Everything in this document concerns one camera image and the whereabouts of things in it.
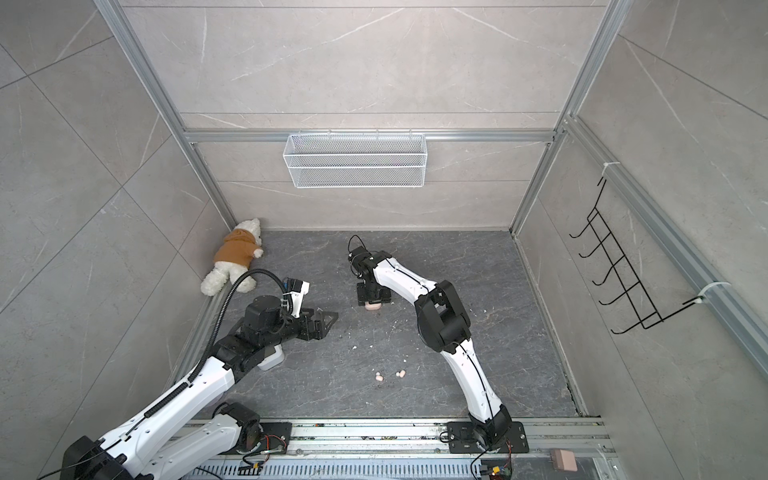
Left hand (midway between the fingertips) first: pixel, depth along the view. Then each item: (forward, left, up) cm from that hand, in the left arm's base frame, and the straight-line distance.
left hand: (325, 307), depth 78 cm
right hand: (+12, -11, -16) cm, 23 cm away
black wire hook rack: (-8, -70, +15) cm, 72 cm away
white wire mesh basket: (+50, -7, +12) cm, 52 cm away
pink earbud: (-14, -14, -17) cm, 26 cm away
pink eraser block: (-35, -57, -14) cm, 68 cm away
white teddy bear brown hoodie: (+27, +36, -11) cm, 47 cm away
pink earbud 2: (-13, -20, -17) cm, 29 cm away
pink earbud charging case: (+7, -12, -12) cm, 19 cm away
